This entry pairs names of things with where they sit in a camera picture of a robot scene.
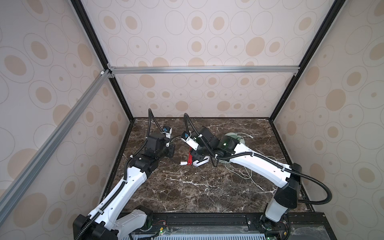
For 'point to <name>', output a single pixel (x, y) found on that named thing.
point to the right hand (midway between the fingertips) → (194, 147)
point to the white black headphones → (199, 158)
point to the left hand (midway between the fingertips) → (175, 141)
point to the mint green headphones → (240, 139)
